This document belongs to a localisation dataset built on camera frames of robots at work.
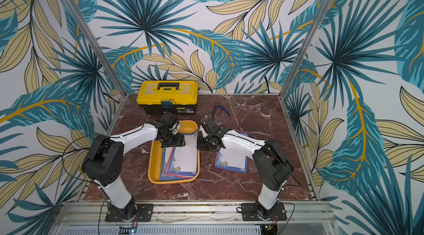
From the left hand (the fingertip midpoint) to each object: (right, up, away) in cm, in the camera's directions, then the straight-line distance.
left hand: (179, 145), depth 91 cm
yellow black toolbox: (-16, +27, +7) cm, 32 cm away
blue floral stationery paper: (+5, -8, -1) cm, 9 cm away
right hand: (+10, 0, -3) cm, 10 cm away
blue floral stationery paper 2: (+26, -7, -1) cm, 27 cm away
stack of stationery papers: (-4, -8, -5) cm, 11 cm away
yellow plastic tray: (+2, +10, +10) cm, 14 cm away
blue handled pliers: (+20, +22, +21) cm, 37 cm away
